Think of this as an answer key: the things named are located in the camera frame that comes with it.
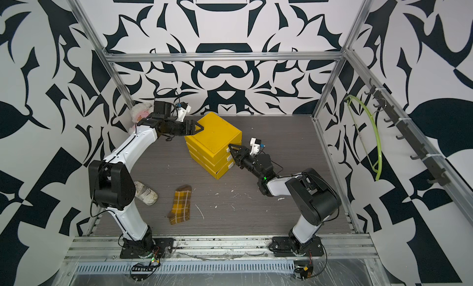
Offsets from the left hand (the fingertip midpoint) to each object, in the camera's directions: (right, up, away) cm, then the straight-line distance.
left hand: (197, 126), depth 88 cm
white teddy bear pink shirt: (-39, +10, +21) cm, 45 cm away
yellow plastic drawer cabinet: (+7, -9, -9) cm, 15 cm away
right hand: (+15, -9, -7) cm, 19 cm away
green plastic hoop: (+69, -15, -22) cm, 74 cm away
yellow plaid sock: (-6, -37, -5) cm, 38 cm away
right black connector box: (+45, -56, -17) cm, 74 cm away
